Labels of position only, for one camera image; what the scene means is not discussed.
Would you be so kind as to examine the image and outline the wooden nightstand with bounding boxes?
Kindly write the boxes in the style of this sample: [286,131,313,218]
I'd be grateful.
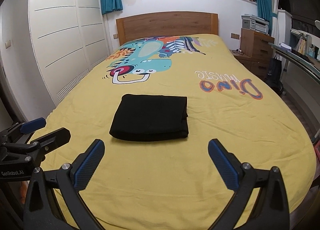
[230,50,270,81]

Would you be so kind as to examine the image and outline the white study desk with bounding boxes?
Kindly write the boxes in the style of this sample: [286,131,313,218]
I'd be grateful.
[268,27,320,130]

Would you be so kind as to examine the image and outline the black bag on floor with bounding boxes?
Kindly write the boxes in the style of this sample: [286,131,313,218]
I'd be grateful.
[265,58,284,97]

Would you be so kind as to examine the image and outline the wooden headboard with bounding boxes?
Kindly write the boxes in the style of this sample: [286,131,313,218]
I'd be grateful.
[116,11,219,45]

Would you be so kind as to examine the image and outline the white desk lamp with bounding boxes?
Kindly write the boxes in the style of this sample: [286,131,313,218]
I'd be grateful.
[315,20,320,30]

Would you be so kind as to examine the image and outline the white wardrobe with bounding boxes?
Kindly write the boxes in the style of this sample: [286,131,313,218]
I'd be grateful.
[28,0,109,105]

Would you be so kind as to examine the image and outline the black pants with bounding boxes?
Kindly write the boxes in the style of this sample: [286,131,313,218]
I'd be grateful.
[110,94,189,142]

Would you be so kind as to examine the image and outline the white printer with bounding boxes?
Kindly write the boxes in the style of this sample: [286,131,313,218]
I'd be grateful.
[241,14,269,34]

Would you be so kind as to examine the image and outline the yellow dinosaur bed cover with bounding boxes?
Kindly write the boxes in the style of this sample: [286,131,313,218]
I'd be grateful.
[34,34,316,229]

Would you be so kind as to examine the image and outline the wooden drawer chest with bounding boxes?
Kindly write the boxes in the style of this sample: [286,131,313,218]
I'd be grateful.
[240,28,274,62]

